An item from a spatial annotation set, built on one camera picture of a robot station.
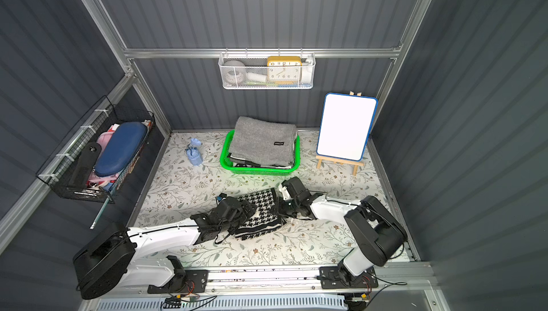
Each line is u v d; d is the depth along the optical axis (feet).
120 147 2.19
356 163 3.25
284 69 2.92
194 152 3.30
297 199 2.32
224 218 2.17
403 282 2.19
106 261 1.36
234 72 2.73
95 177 2.08
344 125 2.96
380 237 1.49
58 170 1.99
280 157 3.14
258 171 3.19
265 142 3.27
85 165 2.11
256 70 2.99
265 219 2.72
